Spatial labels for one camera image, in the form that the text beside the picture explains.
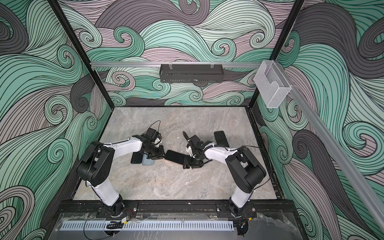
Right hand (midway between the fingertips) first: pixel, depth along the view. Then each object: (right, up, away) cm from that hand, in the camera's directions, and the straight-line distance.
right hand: (187, 167), depth 87 cm
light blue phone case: (-25, +2, +3) cm, 25 cm away
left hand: (-14, +6, +4) cm, 16 cm away
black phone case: (+23, +15, +14) cm, 31 cm away
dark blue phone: (-31, +5, +1) cm, 31 cm away
